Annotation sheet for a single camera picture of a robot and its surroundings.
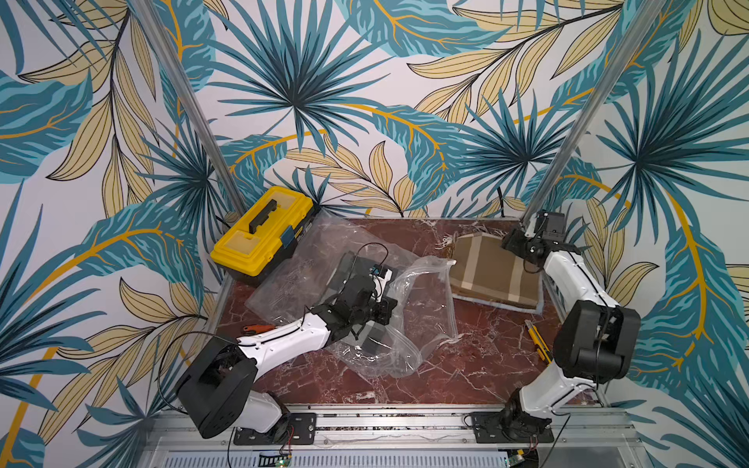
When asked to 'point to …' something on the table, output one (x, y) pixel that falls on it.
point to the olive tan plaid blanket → (484, 267)
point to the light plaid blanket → (506, 305)
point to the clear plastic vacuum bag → (327, 253)
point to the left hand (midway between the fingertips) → (396, 307)
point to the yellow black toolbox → (264, 240)
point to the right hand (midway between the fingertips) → (517, 240)
